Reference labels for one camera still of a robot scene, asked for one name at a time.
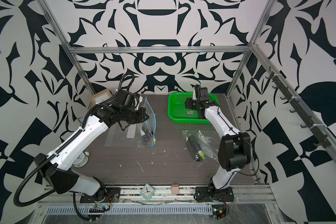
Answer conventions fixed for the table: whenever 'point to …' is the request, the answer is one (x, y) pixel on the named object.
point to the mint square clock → (147, 192)
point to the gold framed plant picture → (100, 97)
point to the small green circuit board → (98, 208)
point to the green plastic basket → (178, 113)
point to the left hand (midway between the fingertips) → (148, 114)
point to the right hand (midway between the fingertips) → (188, 99)
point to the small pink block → (175, 188)
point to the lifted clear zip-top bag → (203, 145)
